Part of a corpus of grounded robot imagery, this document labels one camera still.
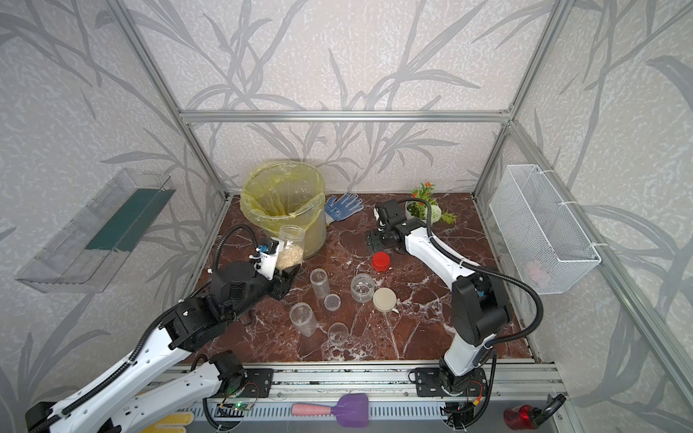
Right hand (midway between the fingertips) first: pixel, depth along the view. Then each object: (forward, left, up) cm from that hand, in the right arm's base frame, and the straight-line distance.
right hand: (377, 236), depth 90 cm
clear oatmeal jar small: (-15, +18, -3) cm, 24 cm away
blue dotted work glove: (+25, +12, -12) cm, 31 cm away
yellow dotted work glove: (-49, +53, -12) cm, 73 cm away
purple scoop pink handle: (-47, +8, -12) cm, 49 cm away
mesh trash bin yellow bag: (+17, +36, +3) cm, 40 cm away
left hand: (-18, +23, +13) cm, 32 cm away
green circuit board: (-46, +37, -13) cm, 60 cm away
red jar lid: (-2, -2, -12) cm, 13 cm away
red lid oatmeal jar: (-17, +22, +21) cm, 35 cm away
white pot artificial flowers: (+11, -15, +1) cm, 18 cm away
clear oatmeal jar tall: (-26, +22, 0) cm, 34 cm away
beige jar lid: (-17, -2, -13) cm, 21 cm away
